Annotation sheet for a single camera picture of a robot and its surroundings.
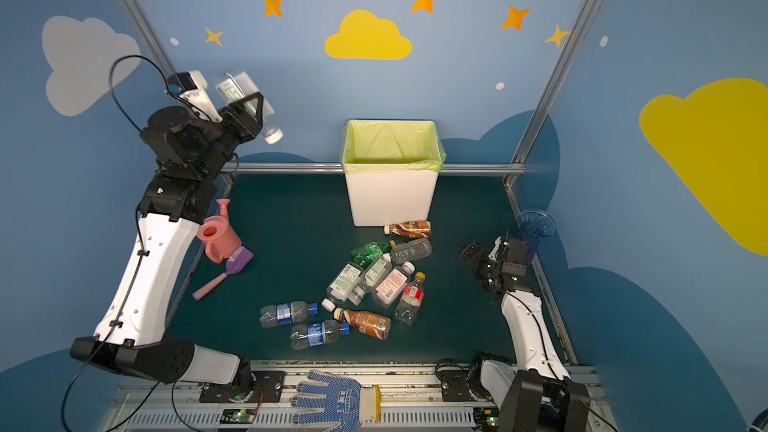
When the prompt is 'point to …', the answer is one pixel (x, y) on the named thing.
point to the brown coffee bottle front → (371, 324)
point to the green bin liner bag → (373, 146)
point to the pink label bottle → (391, 284)
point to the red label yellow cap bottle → (411, 300)
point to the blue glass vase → (535, 224)
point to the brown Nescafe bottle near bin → (410, 228)
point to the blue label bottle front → (317, 333)
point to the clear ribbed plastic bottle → (414, 249)
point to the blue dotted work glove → (345, 401)
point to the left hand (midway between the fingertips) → (257, 102)
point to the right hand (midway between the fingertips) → (471, 254)
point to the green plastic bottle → (367, 253)
